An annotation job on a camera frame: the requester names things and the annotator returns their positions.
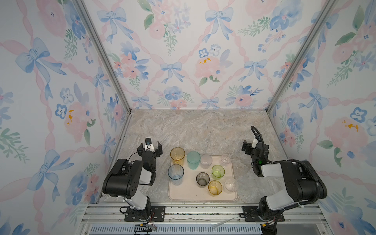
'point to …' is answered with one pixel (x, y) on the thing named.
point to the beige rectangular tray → (189, 190)
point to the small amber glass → (215, 187)
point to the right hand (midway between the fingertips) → (253, 140)
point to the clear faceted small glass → (225, 160)
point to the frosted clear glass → (205, 161)
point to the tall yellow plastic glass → (177, 154)
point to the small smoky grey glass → (202, 178)
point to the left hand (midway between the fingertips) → (151, 142)
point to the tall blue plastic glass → (176, 172)
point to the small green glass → (218, 171)
